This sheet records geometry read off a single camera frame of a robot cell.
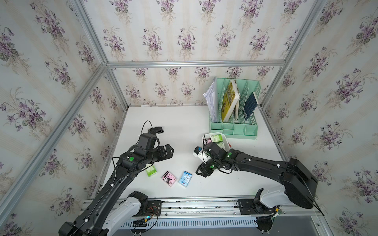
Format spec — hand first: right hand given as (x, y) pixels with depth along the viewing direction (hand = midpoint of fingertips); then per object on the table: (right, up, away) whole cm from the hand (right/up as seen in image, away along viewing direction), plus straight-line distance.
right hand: (200, 169), depth 80 cm
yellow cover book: (+21, +42, +13) cm, 49 cm away
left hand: (-17, +11, -6) cm, 21 cm away
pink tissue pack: (-17, -5, 0) cm, 18 cm away
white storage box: (+5, +15, +14) cm, 21 cm away
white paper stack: (+7, +42, +8) cm, 43 cm away
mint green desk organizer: (+25, +23, +19) cm, 39 cm away
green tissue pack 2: (+13, +13, +13) cm, 23 cm away
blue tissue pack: (-9, -5, 0) cm, 10 cm away
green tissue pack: (+11, +15, +13) cm, 23 cm away
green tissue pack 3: (-29, -2, +4) cm, 29 cm away
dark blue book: (+38, +38, +24) cm, 59 cm away
